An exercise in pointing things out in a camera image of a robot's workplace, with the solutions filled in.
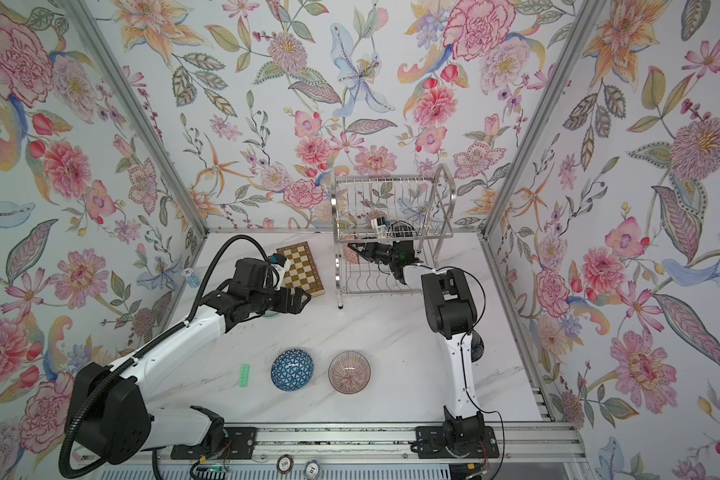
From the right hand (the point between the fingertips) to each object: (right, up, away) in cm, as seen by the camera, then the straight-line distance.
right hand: (350, 245), depth 99 cm
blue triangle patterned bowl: (-16, -36, -13) cm, 42 cm away
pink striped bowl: (0, -36, -15) cm, 39 cm away
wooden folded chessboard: (-17, -9, +5) cm, 20 cm away
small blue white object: (-54, -12, +4) cm, 56 cm away
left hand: (-13, -15, -15) cm, 25 cm away
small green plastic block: (-29, -37, -15) cm, 49 cm away
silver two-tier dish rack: (+28, +17, +16) cm, 37 cm away
